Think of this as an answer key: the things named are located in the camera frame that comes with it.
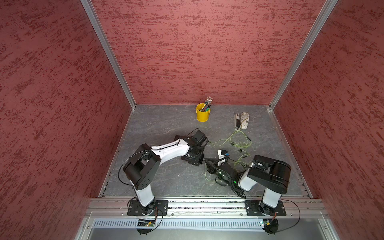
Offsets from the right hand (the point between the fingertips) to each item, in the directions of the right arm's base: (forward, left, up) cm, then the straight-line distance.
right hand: (203, 163), depth 87 cm
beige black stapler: (+30, -26, 0) cm, 40 cm away
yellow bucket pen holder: (+36, -1, +2) cm, 36 cm away
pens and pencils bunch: (+38, -4, +11) cm, 40 cm away
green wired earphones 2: (-5, -1, 0) cm, 5 cm away
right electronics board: (-31, -32, -6) cm, 45 cm away
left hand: (+2, 0, +2) cm, 3 cm away
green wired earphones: (+16, -11, -3) cm, 20 cm away
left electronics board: (-28, +31, -4) cm, 42 cm away
